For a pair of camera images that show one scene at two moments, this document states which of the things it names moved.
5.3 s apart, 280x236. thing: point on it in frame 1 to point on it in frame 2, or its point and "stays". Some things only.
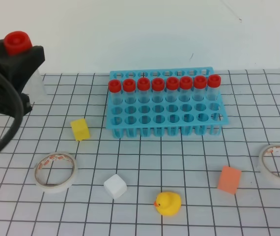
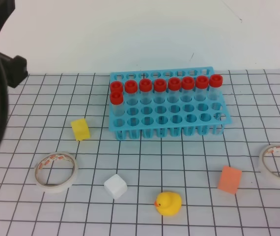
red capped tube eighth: (213, 92) stays
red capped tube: (17, 42) to (117, 99)
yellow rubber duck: (168, 203) stays
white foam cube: (115, 186) stays
